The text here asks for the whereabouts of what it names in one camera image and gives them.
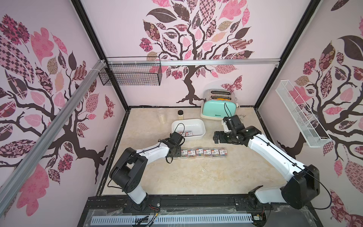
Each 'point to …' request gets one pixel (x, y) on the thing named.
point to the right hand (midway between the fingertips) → (221, 139)
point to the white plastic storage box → (190, 128)
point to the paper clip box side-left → (191, 153)
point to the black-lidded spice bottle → (180, 115)
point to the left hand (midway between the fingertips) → (174, 154)
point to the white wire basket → (314, 132)
